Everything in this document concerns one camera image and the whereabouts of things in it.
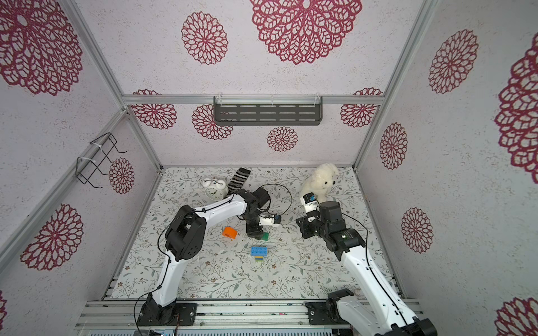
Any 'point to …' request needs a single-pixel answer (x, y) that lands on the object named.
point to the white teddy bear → (323, 178)
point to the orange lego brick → (230, 232)
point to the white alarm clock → (216, 190)
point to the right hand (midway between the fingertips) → (299, 217)
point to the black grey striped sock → (238, 180)
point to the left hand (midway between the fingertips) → (257, 230)
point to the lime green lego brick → (258, 260)
